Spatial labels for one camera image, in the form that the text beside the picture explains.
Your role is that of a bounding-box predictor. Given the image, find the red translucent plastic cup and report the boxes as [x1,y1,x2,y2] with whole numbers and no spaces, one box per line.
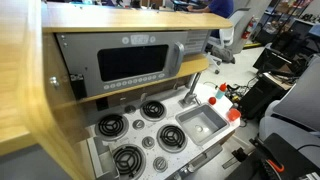
[226,107,242,122]

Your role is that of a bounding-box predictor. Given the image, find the black coil stove burner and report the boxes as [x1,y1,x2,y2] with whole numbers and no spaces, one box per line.
[156,123,189,154]
[111,143,147,180]
[94,113,130,141]
[139,99,168,122]

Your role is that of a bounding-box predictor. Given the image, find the grey toy faucet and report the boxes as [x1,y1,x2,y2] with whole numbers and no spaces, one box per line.
[178,71,203,108]

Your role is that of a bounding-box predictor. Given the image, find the round grey stove knob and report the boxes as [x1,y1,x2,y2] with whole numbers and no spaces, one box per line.
[124,104,137,115]
[152,156,169,173]
[132,119,146,131]
[141,135,156,150]

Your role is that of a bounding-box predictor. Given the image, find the grey toy sink basin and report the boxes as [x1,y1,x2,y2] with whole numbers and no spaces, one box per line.
[175,103,231,146]

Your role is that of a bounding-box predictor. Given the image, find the grey toy microwave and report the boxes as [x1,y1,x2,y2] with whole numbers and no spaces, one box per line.
[54,29,213,100]

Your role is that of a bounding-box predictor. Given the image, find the white office chair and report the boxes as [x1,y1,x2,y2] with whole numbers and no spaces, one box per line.
[203,7,252,76]

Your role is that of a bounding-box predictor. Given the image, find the black computer case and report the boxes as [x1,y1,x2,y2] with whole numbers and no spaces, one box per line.
[238,74,288,121]

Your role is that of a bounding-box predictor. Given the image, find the person in blue shirt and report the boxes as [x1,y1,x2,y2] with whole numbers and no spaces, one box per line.
[186,0,235,19]

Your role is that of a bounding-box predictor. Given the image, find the silver metal bolt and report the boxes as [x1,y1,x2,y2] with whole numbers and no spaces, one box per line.
[49,76,60,89]

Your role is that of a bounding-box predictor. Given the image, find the red fire extinguisher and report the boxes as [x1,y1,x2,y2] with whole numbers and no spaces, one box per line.
[241,15,258,41]

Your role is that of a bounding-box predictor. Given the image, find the black flat monitor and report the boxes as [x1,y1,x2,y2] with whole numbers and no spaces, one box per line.
[252,46,301,76]

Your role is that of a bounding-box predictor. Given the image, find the cluttered black storage shelf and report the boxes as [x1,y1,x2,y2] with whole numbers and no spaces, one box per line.
[258,0,320,46]

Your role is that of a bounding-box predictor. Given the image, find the orange black bar clamp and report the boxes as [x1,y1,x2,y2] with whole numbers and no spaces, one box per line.
[266,158,286,174]

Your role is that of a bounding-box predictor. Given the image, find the wooden toy kitchen unit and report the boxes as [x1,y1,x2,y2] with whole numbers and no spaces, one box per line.
[0,0,242,180]

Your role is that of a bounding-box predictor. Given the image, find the grey microwave door handle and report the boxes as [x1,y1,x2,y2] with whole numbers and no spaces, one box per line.
[169,41,185,77]

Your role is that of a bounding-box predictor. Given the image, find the tangled floor cables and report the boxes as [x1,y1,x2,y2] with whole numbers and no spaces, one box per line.
[203,79,261,104]

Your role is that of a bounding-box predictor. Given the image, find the grey oven door handle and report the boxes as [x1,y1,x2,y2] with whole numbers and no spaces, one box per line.
[178,143,224,179]

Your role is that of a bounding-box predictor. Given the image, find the black clamp mount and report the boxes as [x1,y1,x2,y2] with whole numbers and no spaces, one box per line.
[69,73,88,101]

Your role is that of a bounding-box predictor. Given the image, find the silver metal bracket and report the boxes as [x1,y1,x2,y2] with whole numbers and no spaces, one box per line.
[301,171,320,180]

